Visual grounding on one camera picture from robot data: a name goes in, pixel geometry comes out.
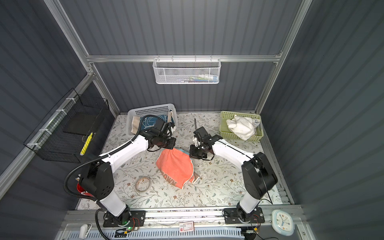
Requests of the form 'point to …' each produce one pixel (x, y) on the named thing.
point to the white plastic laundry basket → (159, 109)
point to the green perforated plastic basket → (225, 131)
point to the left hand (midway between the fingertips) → (175, 143)
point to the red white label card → (186, 227)
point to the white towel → (243, 127)
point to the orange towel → (177, 166)
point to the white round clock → (282, 222)
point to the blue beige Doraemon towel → (147, 122)
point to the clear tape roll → (142, 184)
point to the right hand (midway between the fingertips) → (191, 156)
